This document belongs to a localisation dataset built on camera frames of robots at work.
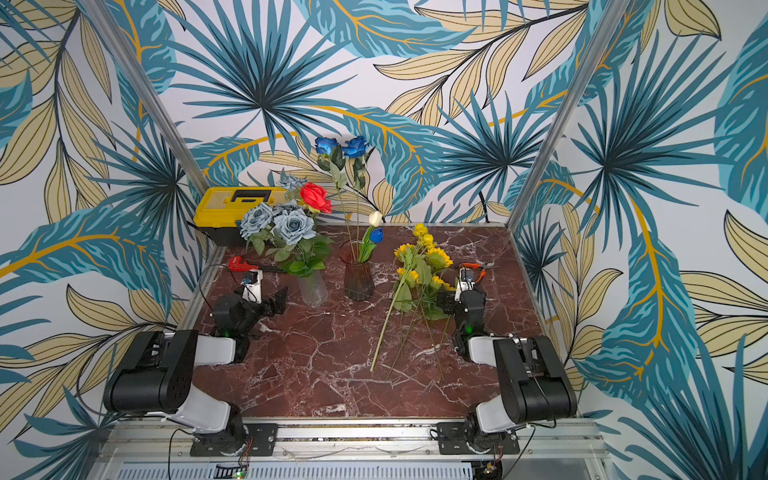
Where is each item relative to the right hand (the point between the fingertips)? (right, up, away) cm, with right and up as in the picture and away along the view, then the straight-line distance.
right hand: (461, 285), depth 93 cm
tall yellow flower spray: (-12, -2, +3) cm, 12 cm away
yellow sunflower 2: (-6, 0, +5) cm, 8 cm away
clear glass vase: (-46, -2, +2) cm, 46 cm away
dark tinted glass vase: (-31, +3, -7) cm, 32 cm away
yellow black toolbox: (-79, +25, +8) cm, 83 cm away
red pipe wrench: (-76, +7, +14) cm, 78 cm away
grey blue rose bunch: (-47, +15, -23) cm, 55 cm away
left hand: (-58, 0, -1) cm, 58 cm away
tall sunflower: (-6, +8, +8) cm, 13 cm away
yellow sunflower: (-15, +2, +5) cm, 16 cm away
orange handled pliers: (+12, +5, +14) cm, 19 cm away
